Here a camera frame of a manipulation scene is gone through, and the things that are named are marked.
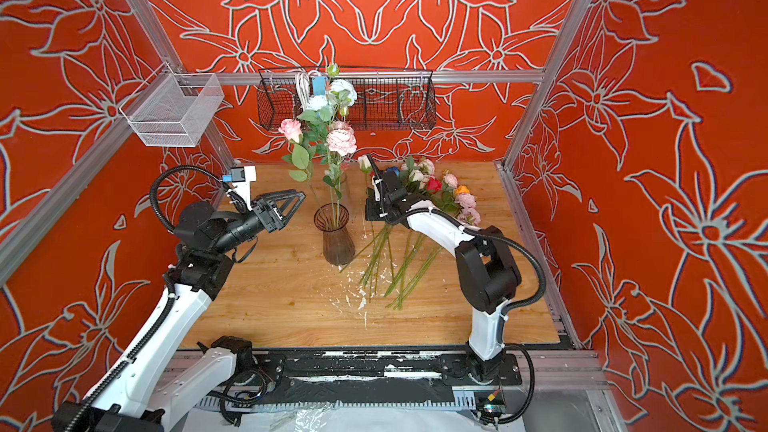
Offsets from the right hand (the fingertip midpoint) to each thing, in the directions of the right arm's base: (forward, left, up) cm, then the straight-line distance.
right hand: (363, 208), depth 91 cm
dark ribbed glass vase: (-8, +8, +5) cm, 12 cm away
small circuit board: (-49, -31, -13) cm, 59 cm away
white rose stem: (+12, -1, +5) cm, 14 cm away
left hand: (-14, +12, +24) cm, 31 cm away
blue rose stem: (+27, -11, -11) cm, 32 cm away
